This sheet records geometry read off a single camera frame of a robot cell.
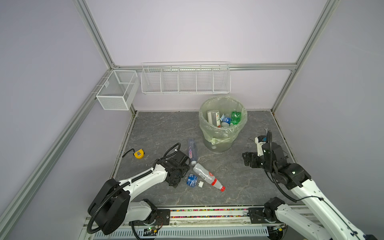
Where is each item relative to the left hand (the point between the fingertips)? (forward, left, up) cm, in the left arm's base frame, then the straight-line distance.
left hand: (185, 175), depth 84 cm
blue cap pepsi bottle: (+30, -26, +13) cm, 41 cm away
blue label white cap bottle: (-4, -4, +2) cm, 6 cm away
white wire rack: (+56, -3, +27) cm, 62 cm away
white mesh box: (+54, +44, +20) cm, 72 cm away
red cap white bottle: (-2, -13, +3) cm, 13 cm away
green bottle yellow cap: (+24, -30, +20) cm, 44 cm away
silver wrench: (+31, -59, -4) cm, 67 cm away
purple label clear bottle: (+14, -5, +1) cm, 15 cm away
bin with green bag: (+14, -21, +14) cm, 29 cm away
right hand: (+3, -34, +16) cm, 38 cm away
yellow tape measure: (+16, +29, -1) cm, 33 cm away
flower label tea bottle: (+25, -18, +20) cm, 37 cm away
